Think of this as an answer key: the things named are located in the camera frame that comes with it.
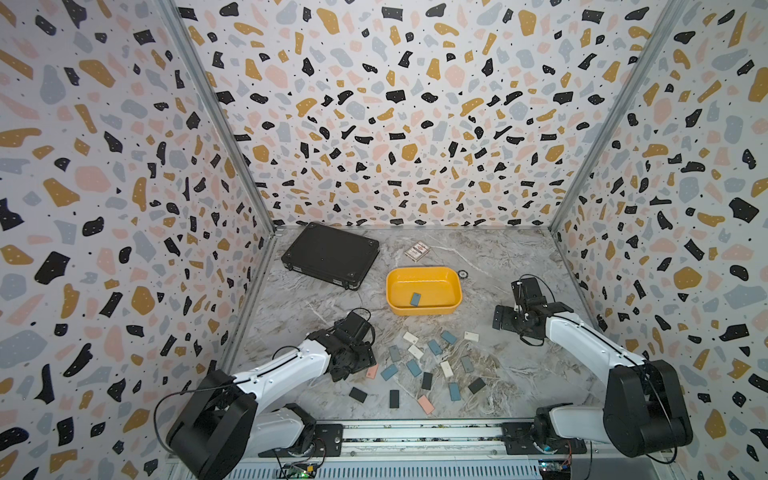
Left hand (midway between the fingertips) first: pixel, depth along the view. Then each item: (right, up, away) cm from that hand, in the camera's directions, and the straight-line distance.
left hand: (369, 363), depth 85 cm
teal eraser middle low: (+13, -2, +1) cm, 13 cm away
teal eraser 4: (+24, +5, +8) cm, 26 cm away
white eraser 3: (+22, -2, 0) cm, 22 cm away
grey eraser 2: (+29, -1, +3) cm, 29 cm away
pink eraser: (+1, -2, -1) cm, 2 cm away
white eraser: (+13, +2, +3) cm, 14 cm away
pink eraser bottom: (+16, -9, -6) cm, 19 cm away
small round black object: (+31, +24, +23) cm, 46 cm away
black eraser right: (+30, -5, -2) cm, 31 cm away
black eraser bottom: (+7, -8, -5) cm, 12 cm away
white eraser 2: (+31, +6, +7) cm, 32 cm away
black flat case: (-17, +31, +25) cm, 43 cm away
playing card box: (+15, +32, +28) cm, 45 cm away
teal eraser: (+14, +16, +15) cm, 26 cm away
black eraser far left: (-3, -7, -4) cm, 8 cm away
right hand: (+42, +11, +5) cm, 44 cm away
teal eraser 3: (+19, +3, +5) cm, 20 cm away
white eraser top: (+12, +5, +7) cm, 15 cm away
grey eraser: (+7, +1, +3) cm, 8 cm away
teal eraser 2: (+6, -3, 0) cm, 6 cm away
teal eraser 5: (+24, -7, -3) cm, 25 cm away
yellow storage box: (+17, +19, +19) cm, 31 cm away
